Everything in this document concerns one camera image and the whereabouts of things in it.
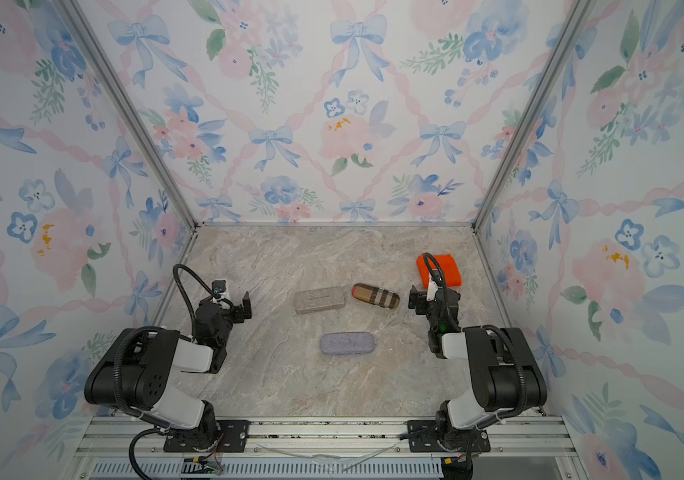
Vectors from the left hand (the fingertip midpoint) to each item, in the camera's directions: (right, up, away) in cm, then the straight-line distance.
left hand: (234, 292), depth 93 cm
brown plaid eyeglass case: (+44, -2, +3) cm, 44 cm away
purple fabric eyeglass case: (+35, -14, -7) cm, 38 cm away
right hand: (+62, +2, +1) cm, 62 cm away
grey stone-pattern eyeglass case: (+26, -2, +2) cm, 26 cm away
